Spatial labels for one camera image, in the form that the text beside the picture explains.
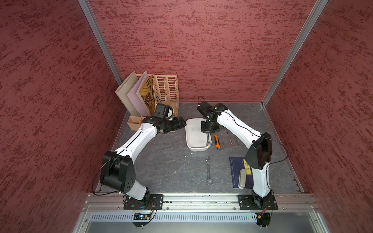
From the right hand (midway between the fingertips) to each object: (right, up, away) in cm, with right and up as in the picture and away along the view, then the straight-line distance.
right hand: (207, 133), depth 86 cm
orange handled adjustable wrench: (+8, -8, +10) cm, 15 cm away
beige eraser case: (+19, -25, -7) cm, 32 cm away
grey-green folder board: (-52, +27, +3) cm, 59 cm away
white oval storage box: (-6, -7, +13) cm, 16 cm away
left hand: (-17, +3, -1) cm, 17 cm away
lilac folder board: (-45, +22, +2) cm, 50 cm away
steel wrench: (0, -6, -3) cm, 6 cm away
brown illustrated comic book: (-40, +26, +14) cm, 50 cm away
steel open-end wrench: (+1, -17, +4) cm, 18 cm away
